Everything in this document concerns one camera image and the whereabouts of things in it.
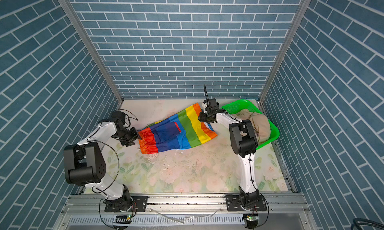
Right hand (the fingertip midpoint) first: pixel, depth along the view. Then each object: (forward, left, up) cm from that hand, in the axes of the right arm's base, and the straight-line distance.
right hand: (200, 116), depth 104 cm
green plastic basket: (+13, -35, +1) cm, 38 cm away
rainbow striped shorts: (-11, +10, -1) cm, 15 cm away
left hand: (-22, +35, +2) cm, 42 cm away
